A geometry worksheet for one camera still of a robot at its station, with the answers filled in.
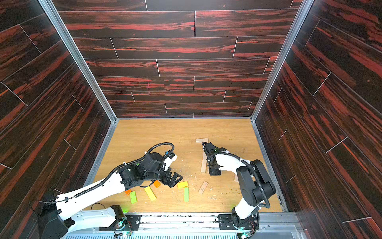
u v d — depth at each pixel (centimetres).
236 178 88
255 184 45
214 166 73
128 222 72
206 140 105
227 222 73
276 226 74
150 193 82
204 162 95
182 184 84
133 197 82
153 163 57
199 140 107
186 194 82
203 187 84
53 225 38
